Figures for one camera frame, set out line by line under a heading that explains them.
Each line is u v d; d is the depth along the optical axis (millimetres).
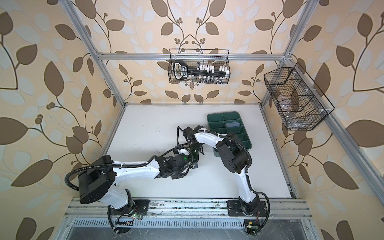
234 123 1021
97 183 435
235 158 531
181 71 844
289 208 753
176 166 655
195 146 785
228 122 1019
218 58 911
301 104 734
